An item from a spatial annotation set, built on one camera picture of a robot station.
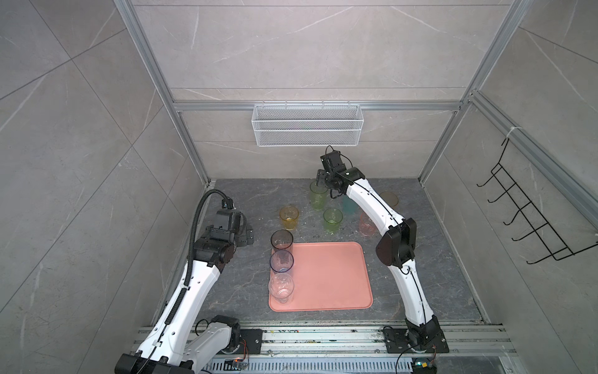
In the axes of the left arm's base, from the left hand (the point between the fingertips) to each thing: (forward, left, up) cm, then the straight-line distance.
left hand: (232, 224), depth 77 cm
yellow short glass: (+17, -18, -20) cm, 32 cm away
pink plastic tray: (-9, -34, -24) cm, 43 cm away
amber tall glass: (+27, -68, -21) cm, 77 cm away
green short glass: (+14, -38, -19) cm, 45 cm away
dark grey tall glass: (-1, -16, -9) cm, 18 cm away
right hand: (+25, -34, -3) cm, 42 cm away
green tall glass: (+22, -31, -11) cm, 40 cm away
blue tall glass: (-7, -16, -14) cm, 22 cm away
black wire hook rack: (-16, -90, +11) cm, 93 cm away
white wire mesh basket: (+46, -28, +8) cm, 54 cm away
